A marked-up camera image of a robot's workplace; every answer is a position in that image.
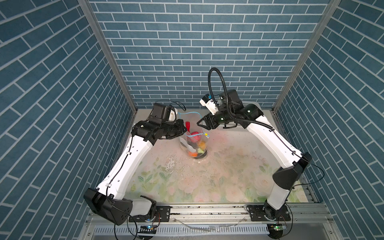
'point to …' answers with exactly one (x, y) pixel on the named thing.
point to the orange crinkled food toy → (194, 154)
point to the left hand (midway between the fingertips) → (188, 128)
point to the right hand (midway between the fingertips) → (199, 119)
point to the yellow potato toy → (202, 145)
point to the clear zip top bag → (194, 142)
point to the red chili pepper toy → (188, 126)
